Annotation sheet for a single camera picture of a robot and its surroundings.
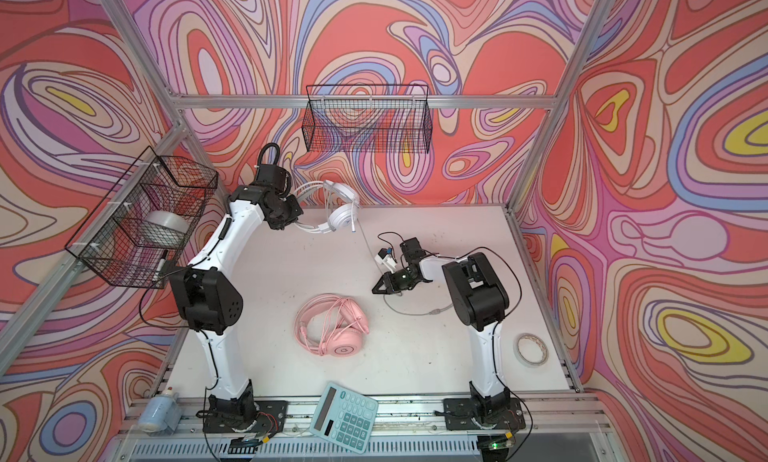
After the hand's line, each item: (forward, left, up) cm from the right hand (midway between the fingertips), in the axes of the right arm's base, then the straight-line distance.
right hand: (379, 295), depth 96 cm
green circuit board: (-39, +34, -1) cm, 52 cm away
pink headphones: (-12, +14, +5) cm, 19 cm away
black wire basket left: (+3, +60, +31) cm, 68 cm away
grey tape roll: (+2, +51, +33) cm, 61 cm away
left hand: (+18, +23, +21) cm, 37 cm away
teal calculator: (-34, +9, +3) cm, 36 cm away
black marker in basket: (-3, +53, +27) cm, 60 cm away
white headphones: (+17, +9, +25) cm, 32 cm away
